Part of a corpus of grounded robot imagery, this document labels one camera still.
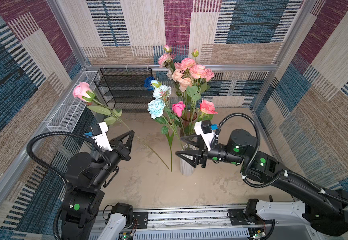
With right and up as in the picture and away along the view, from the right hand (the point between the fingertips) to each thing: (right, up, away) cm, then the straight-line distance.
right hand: (182, 147), depth 53 cm
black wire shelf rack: (-39, +33, +55) cm, 75 cm away
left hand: (-17, +5, 0) cm, 18 cm away
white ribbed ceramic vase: (+4, -19, +40) cm, 44 cm away
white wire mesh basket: (-54, +11, +18) cm, 58 cm away
